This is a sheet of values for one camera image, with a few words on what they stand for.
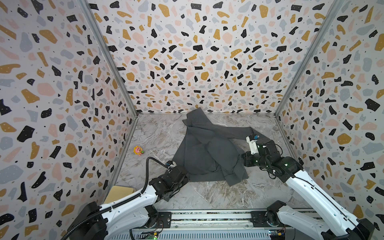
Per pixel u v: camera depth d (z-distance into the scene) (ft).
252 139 2.21
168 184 2.02
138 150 3.11
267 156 1.81
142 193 1.71
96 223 1.31
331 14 2.41
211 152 3.06
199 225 2.40
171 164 2.51
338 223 1.29
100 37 2.58
